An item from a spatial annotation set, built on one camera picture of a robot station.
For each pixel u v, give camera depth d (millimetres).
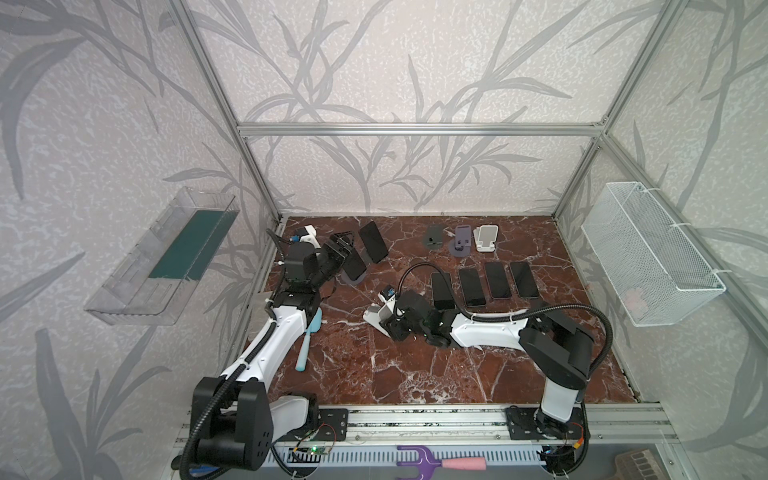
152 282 637
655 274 627
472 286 994
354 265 985
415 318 676
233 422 398
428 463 691
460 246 1069
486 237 1082
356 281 990
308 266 621
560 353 464
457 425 752
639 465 682
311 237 737
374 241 1010
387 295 768
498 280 1023
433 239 1087
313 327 914
